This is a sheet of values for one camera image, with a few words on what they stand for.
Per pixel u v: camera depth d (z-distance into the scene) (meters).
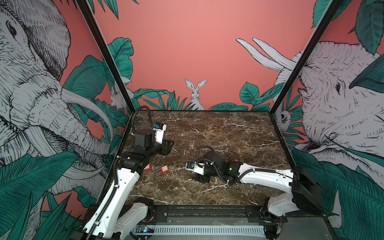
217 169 0.58
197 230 0.70
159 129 0.64
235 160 0.93
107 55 0.86
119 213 0.43
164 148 0.65
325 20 0.73
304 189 0.43
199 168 0.65
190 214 0.75
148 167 0.88
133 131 0.53
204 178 0.69
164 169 0.88
